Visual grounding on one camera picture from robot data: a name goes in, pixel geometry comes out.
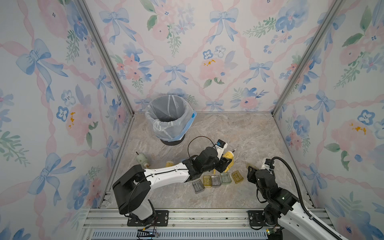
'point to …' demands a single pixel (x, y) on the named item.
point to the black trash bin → (173, 143)
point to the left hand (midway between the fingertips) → (229, 157)
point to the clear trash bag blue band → (170, 116)
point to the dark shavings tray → (198, 186)
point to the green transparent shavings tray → (226, 179)
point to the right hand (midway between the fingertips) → (252, 168)
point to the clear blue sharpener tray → (215, 180)
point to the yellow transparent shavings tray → (207, 180)
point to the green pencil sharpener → (143, 160)
